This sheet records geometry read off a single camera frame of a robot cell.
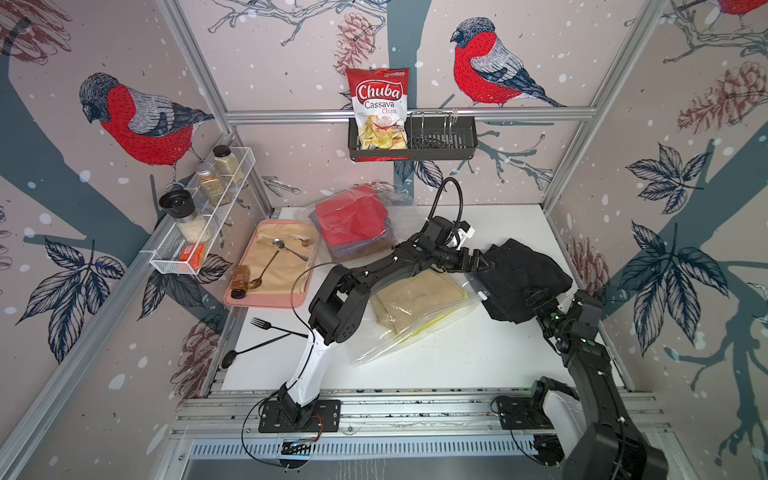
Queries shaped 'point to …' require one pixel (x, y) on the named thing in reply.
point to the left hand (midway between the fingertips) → (489, 264)
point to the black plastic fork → (267, 326)
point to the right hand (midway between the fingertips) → (531, 294)
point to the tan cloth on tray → (280, 257)
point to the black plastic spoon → (230, 357)
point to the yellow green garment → (434, 319)
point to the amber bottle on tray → (240, 281)
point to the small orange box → (197, 256)
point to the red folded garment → (353, 216)
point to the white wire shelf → (164, 254)
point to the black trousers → (515, 271)
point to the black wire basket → (426, 138)
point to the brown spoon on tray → (254, 284)
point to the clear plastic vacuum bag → (380, 340)
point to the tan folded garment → (426, 292)
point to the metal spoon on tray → (279, 243)
